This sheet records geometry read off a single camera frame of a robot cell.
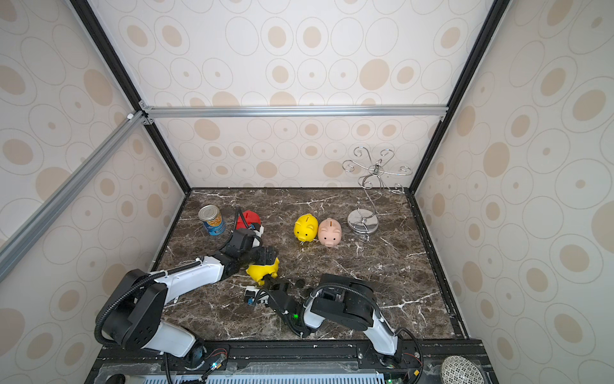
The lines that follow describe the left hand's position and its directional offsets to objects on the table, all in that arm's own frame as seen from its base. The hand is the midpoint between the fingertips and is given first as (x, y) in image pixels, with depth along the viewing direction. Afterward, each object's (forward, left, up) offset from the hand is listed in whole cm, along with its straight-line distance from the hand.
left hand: (277, 252), depth 90 cm
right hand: (-6, 0, -3) cm, 7 cm away
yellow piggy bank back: (-8, +6, +1) cm, 10 cm away
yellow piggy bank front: (+10, -11, +2) cm, 15 cm away
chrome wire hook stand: (+19, -36, -5) cm, 41 cm away
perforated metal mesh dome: (-36, -57, -4) cm, 68 cm away
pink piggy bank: (+8, -20, +1) cm, 21 cm away
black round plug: (-9, -9, -7) cm, 15 cm away
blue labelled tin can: (+14, +28, +2) cm, 31 cm away
